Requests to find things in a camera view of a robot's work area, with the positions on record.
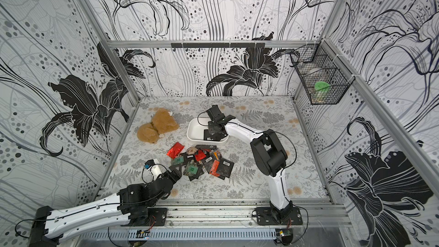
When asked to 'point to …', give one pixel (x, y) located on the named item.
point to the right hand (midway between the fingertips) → (216, 124)
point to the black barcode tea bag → (225, 168)
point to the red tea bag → (200, 155)
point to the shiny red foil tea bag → (175, 150)
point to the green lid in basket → (322, 87)
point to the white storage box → (195, 131)
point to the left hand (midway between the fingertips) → (180, 173)
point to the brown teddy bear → (162, 122)
